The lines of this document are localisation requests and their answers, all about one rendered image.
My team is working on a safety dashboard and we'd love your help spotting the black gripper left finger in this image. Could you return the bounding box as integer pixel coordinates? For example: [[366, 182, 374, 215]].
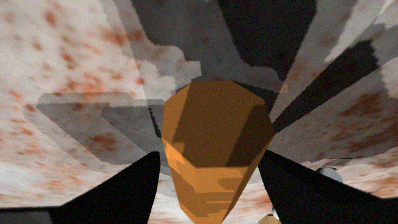
[[0, 151, 160, 224]]

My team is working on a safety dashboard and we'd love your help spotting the grey cylinder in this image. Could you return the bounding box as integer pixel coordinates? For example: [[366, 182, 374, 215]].
[[272, 168, 343, 219]]

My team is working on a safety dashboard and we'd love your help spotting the orange-brown hook pick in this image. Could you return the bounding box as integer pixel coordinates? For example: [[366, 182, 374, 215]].
[[161, 80, 275, 224]]

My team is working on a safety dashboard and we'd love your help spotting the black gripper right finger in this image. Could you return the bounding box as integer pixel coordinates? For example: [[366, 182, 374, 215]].
[[258, 150, 398, 224]]

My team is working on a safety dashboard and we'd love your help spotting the tan cardboard box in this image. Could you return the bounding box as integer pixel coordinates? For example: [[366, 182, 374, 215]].
[[259, 214, 281, 224]]

